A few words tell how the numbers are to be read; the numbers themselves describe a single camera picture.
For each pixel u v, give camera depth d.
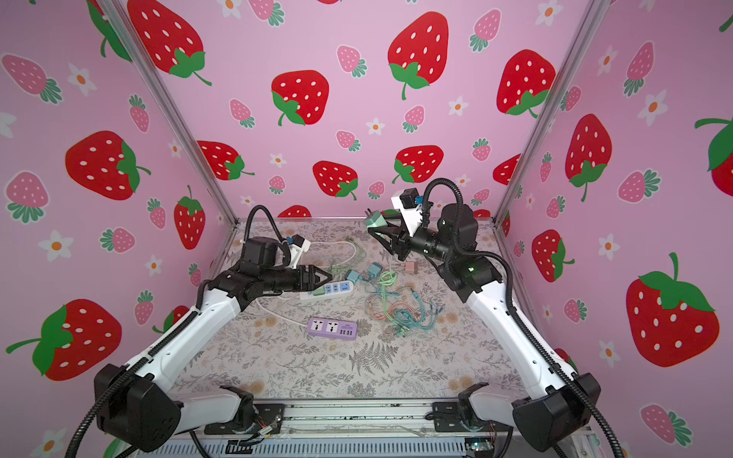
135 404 0.39
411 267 1.04
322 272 0.72
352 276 1.01
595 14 0.69
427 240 0.56
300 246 0.71
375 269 1.04
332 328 0.88
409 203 0.52
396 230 0.57
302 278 0.67
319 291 0.70
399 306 0.96
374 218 0.61
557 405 0.37
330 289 0.96
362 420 0.76
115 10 0.67
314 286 0.69
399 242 0.55
